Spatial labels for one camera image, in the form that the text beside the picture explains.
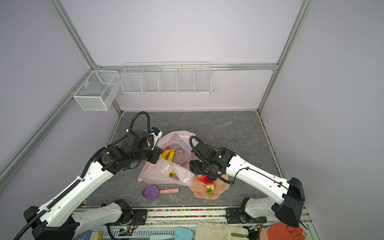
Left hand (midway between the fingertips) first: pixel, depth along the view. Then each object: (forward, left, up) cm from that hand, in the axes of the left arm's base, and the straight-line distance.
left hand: (161, 153), depth 71 cm
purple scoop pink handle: (-12, +9, -22) cm, 27 cm away
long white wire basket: (+53, 0, +6) cm, 53 cm away
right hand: (-7, -16, -8) cm, 19 cm away
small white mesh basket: (+47, +44, +2) cm, 65 cm away
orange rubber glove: (-33, -54, -21) cm, 66 cm away
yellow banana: (+11, 0, -21) cm, 24 cm away
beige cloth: (-30, -19, -23) cm, 43 cm away
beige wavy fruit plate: (-11, -17, -21) cm, 30 cm away
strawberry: (-6, -19, -20) cm, 28 cm away
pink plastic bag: (-10, -8, 0) cm, 13 cm away
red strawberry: (-12, -23, -17) cm, 31 cm away
